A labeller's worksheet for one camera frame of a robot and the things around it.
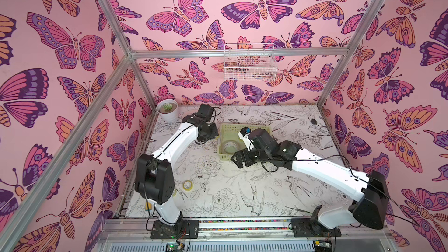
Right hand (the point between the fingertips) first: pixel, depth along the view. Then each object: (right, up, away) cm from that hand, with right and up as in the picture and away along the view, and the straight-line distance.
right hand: (236, 158), depth 75 cm
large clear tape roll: (-2, +1, +23) cm, 23 cm away
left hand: (-10, +10, +14) cm, 20 cm away
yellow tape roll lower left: (-23, -16, +12) cm, 31 cm away
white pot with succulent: (-40, +22, +30) cm, 55 cm away
